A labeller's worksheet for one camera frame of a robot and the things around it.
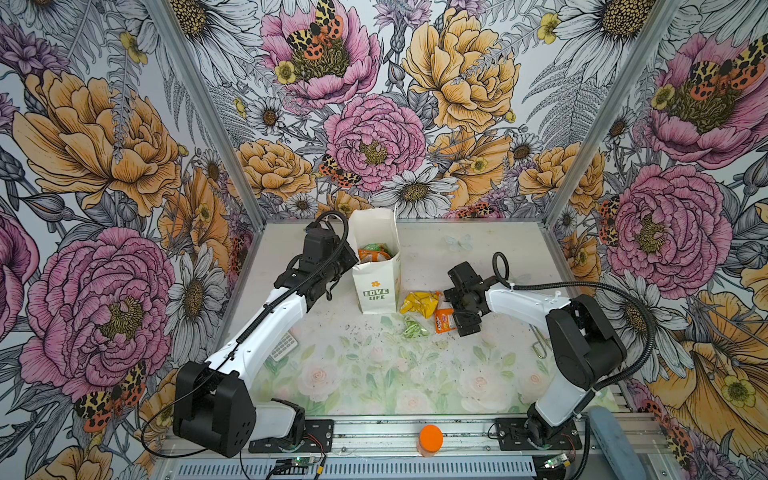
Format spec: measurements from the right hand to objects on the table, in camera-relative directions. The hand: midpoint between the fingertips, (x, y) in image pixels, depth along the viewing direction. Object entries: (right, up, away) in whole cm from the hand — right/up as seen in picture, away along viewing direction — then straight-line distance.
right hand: (448, 318), depth 93 cm
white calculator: (-48, -7, -4) cm, 48 cm away
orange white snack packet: (-2, -1, -1) cm, 2 cm away
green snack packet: (-21, +22, +6) cm, 31 cm away
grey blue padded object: (+35, -27, -23) cm, 49 cm away
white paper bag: (-23, +24, +9) cm, 34 cm away
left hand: (-27, +18, -10) cm, 34 cm away
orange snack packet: (-25, +19, +2) cm, 32 cm away
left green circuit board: (-38, -28, -22) cm, 52 cm away
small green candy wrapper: (-11, -2, -4) cm, 12 cm away
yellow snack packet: (-8, +5, -3) cm, 10 cm away
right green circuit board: (+21, -29, -21) cm, 42 cm away
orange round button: (-8, -21, -25) cm, 34 cm away
